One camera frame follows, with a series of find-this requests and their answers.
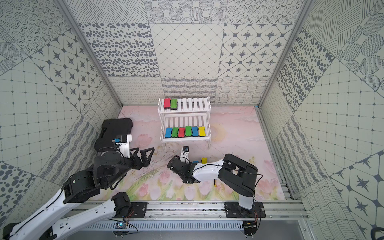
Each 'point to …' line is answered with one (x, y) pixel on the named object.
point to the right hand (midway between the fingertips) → (179, 162)
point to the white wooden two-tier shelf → (184, 120)
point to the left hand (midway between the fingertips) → (145, 146)
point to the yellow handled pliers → (215, 183)
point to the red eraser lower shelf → (181, 132)
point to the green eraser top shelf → (173, 103)
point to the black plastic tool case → (110, 129)
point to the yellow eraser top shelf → (204, 160)
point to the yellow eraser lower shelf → (202, 131)
